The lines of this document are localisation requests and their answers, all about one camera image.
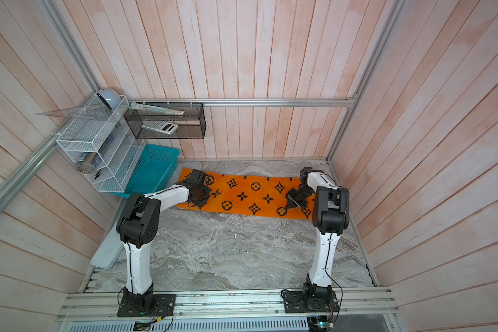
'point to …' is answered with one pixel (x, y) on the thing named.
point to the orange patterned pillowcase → (252, 194)
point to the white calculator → (165, 127)
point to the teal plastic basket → (155, 169)
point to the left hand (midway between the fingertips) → (209, 196)
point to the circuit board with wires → (330, 323)
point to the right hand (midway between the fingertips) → (285, 204)
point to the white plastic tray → (108, 250)
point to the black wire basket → (192, 124)
